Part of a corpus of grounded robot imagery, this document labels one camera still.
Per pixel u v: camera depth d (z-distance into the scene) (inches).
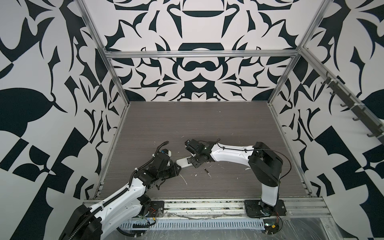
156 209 29.0
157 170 25.1
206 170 34.2
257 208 29.1
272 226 27.9
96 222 16.3
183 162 35.4
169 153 31.5
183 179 33.2
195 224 25.5
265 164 19.2
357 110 23.1
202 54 38.0
